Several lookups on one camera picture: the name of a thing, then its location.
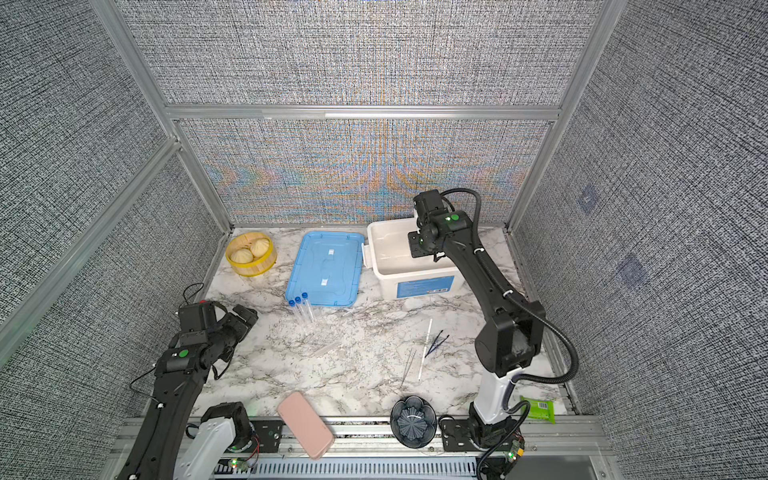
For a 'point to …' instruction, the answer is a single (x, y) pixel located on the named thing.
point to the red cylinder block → (203, 301)
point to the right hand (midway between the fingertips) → (423, 243)
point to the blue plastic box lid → (329, 268)
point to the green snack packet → (540, 409)
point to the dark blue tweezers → (431, 348)
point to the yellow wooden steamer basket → (258, 266)
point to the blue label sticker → (420, 286)
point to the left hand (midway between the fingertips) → (249, 321)
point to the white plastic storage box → (400, 276)
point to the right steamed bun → (259, 246)
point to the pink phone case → (310, 428)
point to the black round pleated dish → (413, 421)
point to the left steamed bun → (242, 255)
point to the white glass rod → (423, 353)
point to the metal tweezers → (406, 367)
